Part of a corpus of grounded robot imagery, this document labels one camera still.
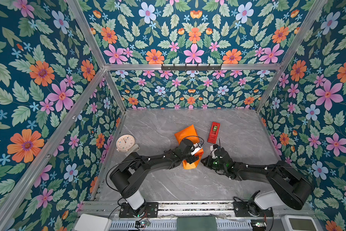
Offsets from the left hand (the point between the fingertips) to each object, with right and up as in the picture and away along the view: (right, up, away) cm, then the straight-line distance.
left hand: (196, 148), depth 89 cm
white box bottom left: (-55, -33, -21) cm, 67 cm away
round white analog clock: (-48, +2, +7) cm, 49 cm away
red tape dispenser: (+13, +8, +9) cm, 17 cm away
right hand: (+3, -6, -2) cm, 7 cm away
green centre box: (+2, -33, -20) cm, 39 cm away
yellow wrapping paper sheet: (-3, +9, +7) cm, 12 cm away
